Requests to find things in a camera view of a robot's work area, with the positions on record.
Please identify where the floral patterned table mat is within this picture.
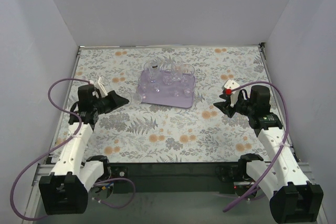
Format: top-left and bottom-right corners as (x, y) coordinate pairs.
(66, 46), (269, 163)

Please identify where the clear wine glass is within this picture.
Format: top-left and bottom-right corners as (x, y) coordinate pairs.
(152, 82), (161, 93)

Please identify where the small faceted clear glass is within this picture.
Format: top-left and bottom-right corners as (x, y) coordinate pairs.
(140, 91), (149, 101)

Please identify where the tall clear glass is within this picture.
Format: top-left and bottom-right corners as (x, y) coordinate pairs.
(171, 56), (183, 81)

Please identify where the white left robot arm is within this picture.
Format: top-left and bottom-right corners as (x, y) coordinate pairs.
(39, 84), (129, 215)

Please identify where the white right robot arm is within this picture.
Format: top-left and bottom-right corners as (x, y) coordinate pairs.
(214, 80), (323, 223)

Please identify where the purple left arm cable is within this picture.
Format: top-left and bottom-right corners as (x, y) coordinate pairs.
(9, 78), (137, 221)

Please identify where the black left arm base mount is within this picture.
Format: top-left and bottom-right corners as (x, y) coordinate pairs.
(102, 164), (129, 181)

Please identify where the clear stemmed glass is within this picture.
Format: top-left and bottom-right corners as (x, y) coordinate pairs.
(148, 59), (160, 82)

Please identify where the lilac rectangular plastic tray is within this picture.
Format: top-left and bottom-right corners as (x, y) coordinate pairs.
(137, 71), (195, 109)

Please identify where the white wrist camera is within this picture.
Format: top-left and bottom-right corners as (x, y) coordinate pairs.
(89, 76), (108, 98)
(223, 79), (241, 108)

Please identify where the aluminium table frame rail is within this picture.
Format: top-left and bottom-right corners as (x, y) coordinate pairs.
(24, 164), (53, 218)

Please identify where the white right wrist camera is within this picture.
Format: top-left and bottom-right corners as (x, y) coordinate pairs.
(223, 79), (241, 108)

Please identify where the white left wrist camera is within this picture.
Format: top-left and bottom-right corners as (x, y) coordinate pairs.
(89, 76), (108, 98)

